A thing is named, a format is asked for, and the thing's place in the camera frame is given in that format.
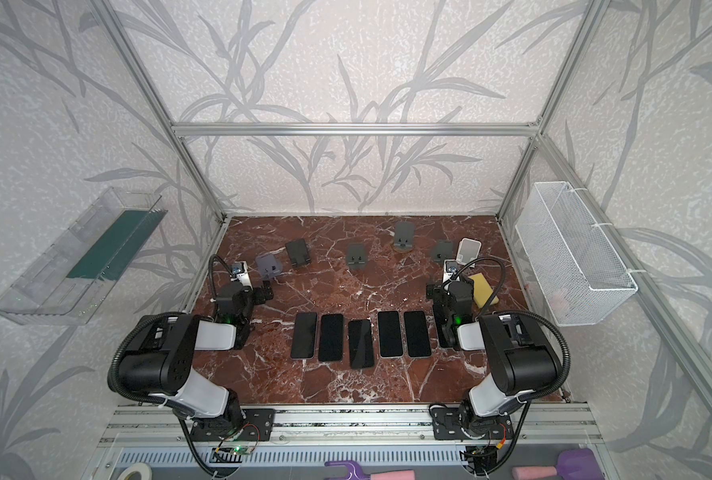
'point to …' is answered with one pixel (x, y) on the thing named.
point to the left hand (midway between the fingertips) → (256, 268)
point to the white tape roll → (145, 470)
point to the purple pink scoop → (572, 464)
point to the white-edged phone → (390, 334)
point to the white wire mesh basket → (579, 269)
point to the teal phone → (418, 343)
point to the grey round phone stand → (443, 251)
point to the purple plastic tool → (352, 470)
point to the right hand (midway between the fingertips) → (449, 267)
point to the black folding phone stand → (298, 252)
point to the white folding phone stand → (468, 251)
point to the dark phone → (445, 330)
